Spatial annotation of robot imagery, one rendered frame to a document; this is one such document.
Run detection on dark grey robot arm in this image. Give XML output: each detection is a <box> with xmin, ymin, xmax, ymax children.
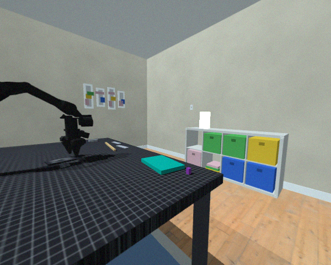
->
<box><xmin>0</xmin><ymin>82</ymin><xmax>93</xmax><ymax>138</ymax></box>

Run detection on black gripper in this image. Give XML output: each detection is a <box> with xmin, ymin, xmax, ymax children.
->
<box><xmin>60</xmin><ymin>127</ymin><xmax>86</xmax><ymax>157</ymax></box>

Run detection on black work mat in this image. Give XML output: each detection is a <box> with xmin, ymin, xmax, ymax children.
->
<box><xmin>0</xmin><ymin>138</ymin><xmax>223</xmax><ymax>265</ymax></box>

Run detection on teal flat slab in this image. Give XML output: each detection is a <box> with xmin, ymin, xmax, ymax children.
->
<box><xmin>141</xmin><ymin>155</ymin><xmax>185</xmax><ymax>175</ymax></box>

